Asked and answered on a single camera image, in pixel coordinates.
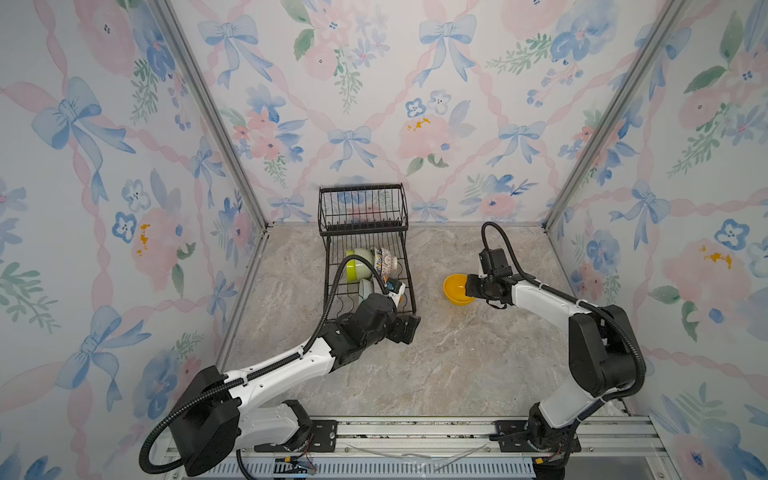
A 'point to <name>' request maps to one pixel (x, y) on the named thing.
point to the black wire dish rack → (365, 215)
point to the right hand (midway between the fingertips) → (475, 284)
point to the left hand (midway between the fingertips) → (408, 312)
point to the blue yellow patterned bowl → (378, 260)
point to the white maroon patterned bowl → (389, 263)
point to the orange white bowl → (399, 298)
